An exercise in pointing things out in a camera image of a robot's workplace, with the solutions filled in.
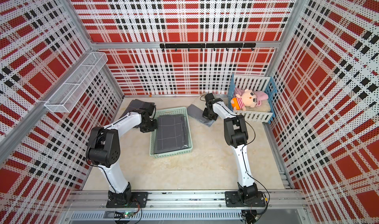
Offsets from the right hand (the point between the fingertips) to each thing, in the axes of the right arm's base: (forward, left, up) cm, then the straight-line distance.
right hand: (208, 117), depth 105 cm
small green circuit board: (-58, +41, +1) cm, 71 cm away
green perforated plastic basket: (+4, +18, +3) cm, 18 cm away
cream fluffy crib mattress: (+5, -40, +6) cm, 41 cm away
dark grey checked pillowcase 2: (+14, +56, 0) cm, 58 cm away
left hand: (-11, +36, +4) cm, 38 cm away
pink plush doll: (+5, -25, +15) cm, 30 cm away
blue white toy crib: (+23, -42, +11) cm, 49 cm away
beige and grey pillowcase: (+1, +8, +3) cm, 9 cm away
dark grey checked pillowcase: (-15, +24, +4) cm, 29 cm away
